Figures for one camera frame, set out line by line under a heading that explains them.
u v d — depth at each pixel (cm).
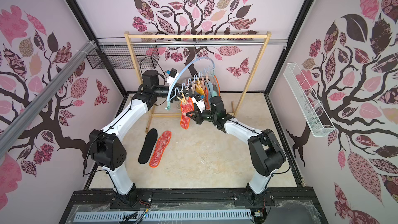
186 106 78
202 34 90
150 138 95
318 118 66
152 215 70
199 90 81
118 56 67
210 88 89
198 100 74
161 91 68
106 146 47
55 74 68
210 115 74
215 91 100
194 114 78
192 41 94
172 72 65
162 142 93
